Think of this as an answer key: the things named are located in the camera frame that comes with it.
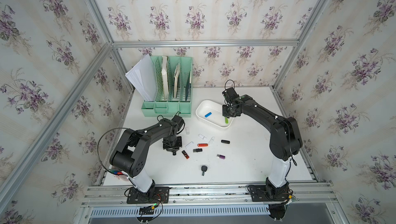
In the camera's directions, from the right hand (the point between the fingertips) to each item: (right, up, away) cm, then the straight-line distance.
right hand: (228, 113), depth 93 cm
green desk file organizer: (-30, +5, +17) cm, 35 cm away
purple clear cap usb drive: (-6, -24, -8) cm, 26 cm away
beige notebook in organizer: (-33, +24, +5) cm, 41 cm away
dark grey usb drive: (-19, -21, -6) cm, 29 cm away
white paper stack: (-53, +23, +2) cm, 58 cm away
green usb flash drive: (0, -6, +7) cm, 9 cm away
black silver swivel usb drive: (-32, -22, -7) cm, 40 cm away
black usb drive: (-3, -17, -3) cm, 17 cm away
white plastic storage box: (-7, -5, +8) cm, 11 cm away
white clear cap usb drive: (-25, -12, +4) cm, 28 cm away
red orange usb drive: (-16, -19, -3) cm, 25 cm away
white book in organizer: (-39, +22, +2) cm, 45 cm away
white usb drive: (-25, -19, -3) cm, 31 cm away
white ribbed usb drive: (-16, -15, 0) cm, 22 cm away
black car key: (-16, -28, -15) cm, 35 cm away
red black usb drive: (-26, -23, -7) cm, 35 cm away
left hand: (-30, -23, -5) cm, 38 cm away
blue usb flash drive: (-12, -2, +11) cm, 16 cm away
